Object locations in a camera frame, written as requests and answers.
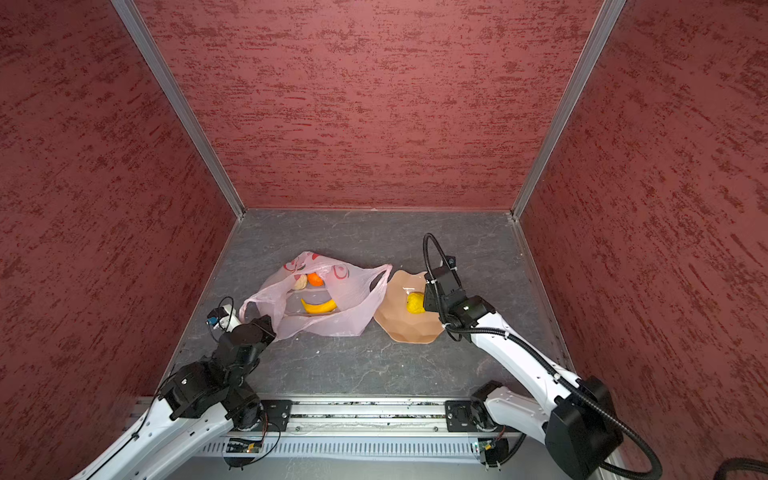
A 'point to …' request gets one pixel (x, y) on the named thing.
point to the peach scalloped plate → (401, 312)
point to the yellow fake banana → (320, 308)
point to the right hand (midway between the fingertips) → (435, 297)
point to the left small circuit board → (245, 446)
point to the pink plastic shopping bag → (314, 295)
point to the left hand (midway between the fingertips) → (273, 323)
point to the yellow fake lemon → (415, 303)
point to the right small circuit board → (485, 445)
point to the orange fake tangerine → (315, 280)
